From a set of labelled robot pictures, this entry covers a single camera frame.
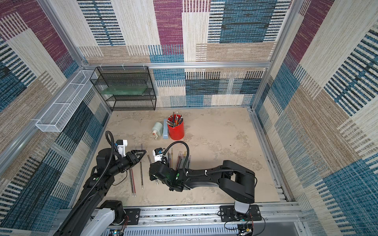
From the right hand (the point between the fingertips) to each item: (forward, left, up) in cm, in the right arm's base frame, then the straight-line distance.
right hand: (153, 166), depth 80 cm
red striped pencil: (-10, +11, -10) cm, 18 cm away
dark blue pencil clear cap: (+9, -14, -10) cm, 19 cm away
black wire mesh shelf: (+56, +23, +19) cm, 64 cm away
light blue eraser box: (+26, -3, -4) cm, 26 cm away
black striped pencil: (-3, +15, -11) cm, 19 cm away
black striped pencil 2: (0, +9, -10) cm, 14 cm away
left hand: (+4, +4, +7) cm, 9 cm away
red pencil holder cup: (+25, -11, +2) cm, 27 cm away
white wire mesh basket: (+14, +44, +25) cm, 52 cm away
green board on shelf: (+54, +28, +9) cm, 62 cm away
